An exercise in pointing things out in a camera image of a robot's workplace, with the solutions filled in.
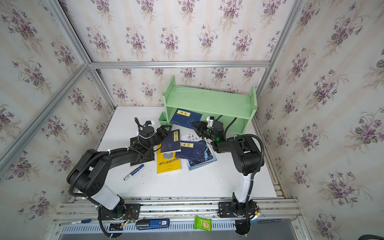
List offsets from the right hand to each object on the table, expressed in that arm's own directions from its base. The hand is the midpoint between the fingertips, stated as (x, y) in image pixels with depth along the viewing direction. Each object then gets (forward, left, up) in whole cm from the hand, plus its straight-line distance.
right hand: (190, 125), depth 90 cm
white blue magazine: (-14, -12, -15) cm, 24 cm away
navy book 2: (-6, +13, -11) cm, 18 cm away
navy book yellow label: (-9, 0, -14) cm, 16 cm away
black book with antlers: (-2, +38, -13) cm, 40 cm away
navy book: (+7, +3, -1) cm, 8 cm away
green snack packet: (-48, -6, -14) cm, 51 cm away
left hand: (-1, +12, 0) cm, 12 cm away
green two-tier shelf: (+2, -26, +11) cm, 28 cm away
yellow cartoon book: (-17, +15, -14) cm, 26 cm away
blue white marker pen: (-25, +35, -14) cm, 45 cm away
